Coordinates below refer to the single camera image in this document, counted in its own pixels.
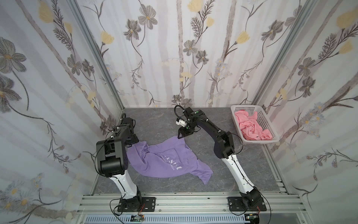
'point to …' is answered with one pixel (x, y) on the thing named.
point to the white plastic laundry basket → (262, 117)
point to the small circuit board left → (137, 218)
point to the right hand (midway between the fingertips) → (184, 131)
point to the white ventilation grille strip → (166, 219)
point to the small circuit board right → (253, 218)
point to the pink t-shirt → (251, 129)
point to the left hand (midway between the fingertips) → (128, 142)
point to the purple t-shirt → (169, 156)
